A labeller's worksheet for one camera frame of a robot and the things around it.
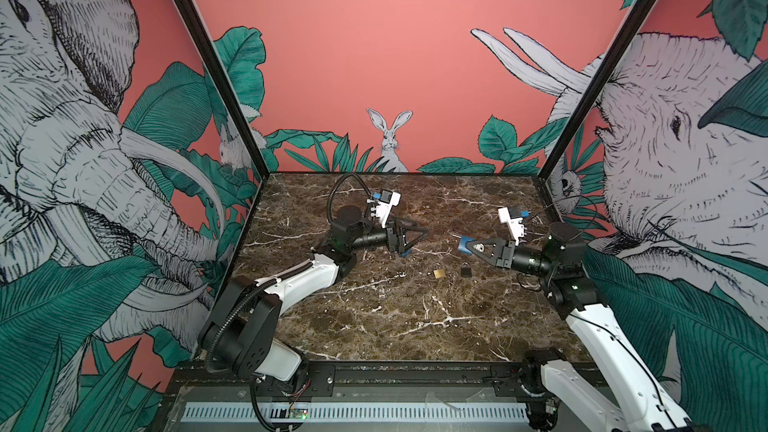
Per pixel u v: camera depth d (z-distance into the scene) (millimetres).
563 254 540
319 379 737
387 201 692
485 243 661
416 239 687
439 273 940
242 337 428
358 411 701
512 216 648
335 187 584
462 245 677
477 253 661
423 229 1061
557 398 599
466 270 951
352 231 625
